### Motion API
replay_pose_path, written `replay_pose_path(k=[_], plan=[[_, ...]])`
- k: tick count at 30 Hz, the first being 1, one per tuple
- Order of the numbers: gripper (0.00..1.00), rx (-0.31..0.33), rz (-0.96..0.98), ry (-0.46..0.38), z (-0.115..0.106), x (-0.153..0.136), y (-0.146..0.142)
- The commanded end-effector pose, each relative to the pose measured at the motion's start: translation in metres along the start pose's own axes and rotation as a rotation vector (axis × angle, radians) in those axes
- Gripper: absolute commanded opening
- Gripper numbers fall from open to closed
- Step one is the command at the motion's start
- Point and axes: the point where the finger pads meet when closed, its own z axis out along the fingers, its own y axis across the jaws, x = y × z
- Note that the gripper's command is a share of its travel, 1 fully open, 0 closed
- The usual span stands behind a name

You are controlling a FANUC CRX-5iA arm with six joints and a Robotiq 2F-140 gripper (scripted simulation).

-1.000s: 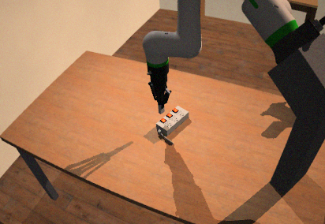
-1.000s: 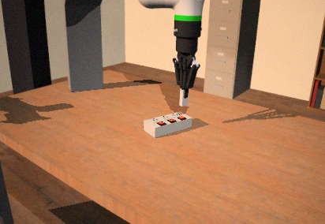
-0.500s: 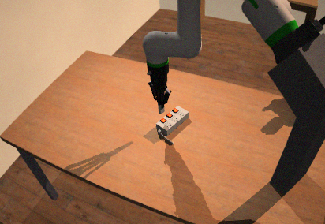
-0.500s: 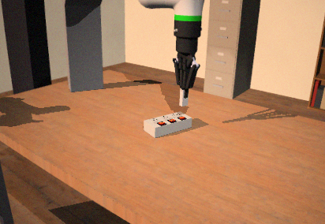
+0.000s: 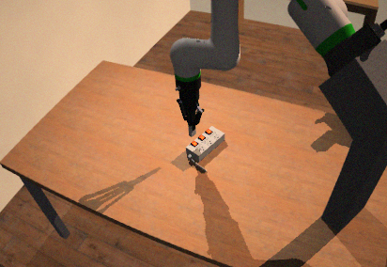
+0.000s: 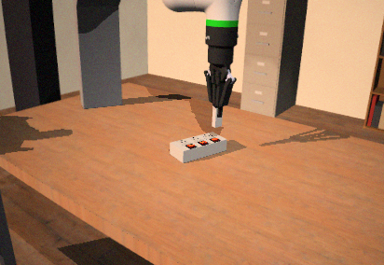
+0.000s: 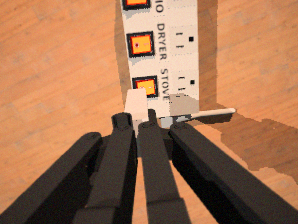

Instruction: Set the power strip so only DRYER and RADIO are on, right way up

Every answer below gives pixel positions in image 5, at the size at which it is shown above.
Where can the white power strip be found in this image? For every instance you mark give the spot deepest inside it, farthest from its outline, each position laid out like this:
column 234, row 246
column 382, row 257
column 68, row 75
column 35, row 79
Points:
column 204, row 144

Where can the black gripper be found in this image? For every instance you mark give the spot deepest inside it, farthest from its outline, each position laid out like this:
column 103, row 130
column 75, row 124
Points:
column 188, row 103

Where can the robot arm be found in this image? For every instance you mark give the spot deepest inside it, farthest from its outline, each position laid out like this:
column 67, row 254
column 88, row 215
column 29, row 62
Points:
column 322, row 22

